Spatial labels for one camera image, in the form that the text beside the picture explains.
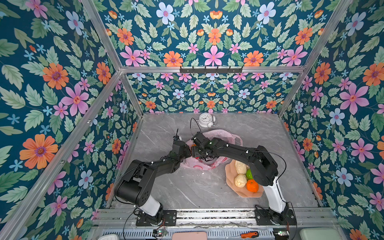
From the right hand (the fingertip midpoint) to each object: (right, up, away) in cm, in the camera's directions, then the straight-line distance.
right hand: (196, 150), depth 92 cm
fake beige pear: (+25, -14, -13) cm, 31 cm away
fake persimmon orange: (+30, -16, -15) cm, 38 cm away
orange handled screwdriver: (+26, -35, -24) cm, 50 cm away
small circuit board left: (-16, -36, -22) cm, 45 cm away
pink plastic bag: (-1, -7, -6) cm, 9 cm away
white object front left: (-39, -36, -25) cm, 58 cm away
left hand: (-3, +4, 0) cm, 5 cm away
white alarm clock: (+7, +20, +19) cm, 28 cm away
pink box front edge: (-2, -35, -25) cm, 43 cm away
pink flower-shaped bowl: (+21, -12, -7) cm, 25 cm away
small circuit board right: (+42, -36, -22) cm, 60 cm away
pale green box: (+58, -34, -25) cm, 72 cm away
